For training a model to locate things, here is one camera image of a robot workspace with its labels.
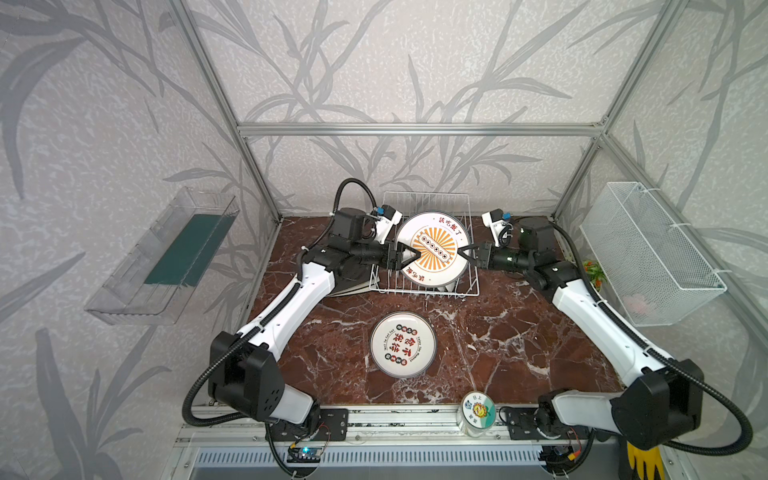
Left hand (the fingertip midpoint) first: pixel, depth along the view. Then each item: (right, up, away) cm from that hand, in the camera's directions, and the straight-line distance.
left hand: (414, 244), depth 74 cm
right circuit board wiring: (+35, -52, -3) cm, 63 cm away
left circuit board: (-27, -51, -3) cm, 58 cm away
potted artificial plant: (+52, -9, +10) cm, 53 cm away
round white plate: (-3, -30, +12) cm, 32 cm away
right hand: (+12, 0, +1) cm, 12 cm away
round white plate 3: (+11, -14, +17) cm, 25 cm away
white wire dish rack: (+20, +16, +49) cm, 55 cm away
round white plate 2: (+6, +2, +1) cm, 6 cm away
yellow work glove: (+54, -49, -7) cm, 73 cm away
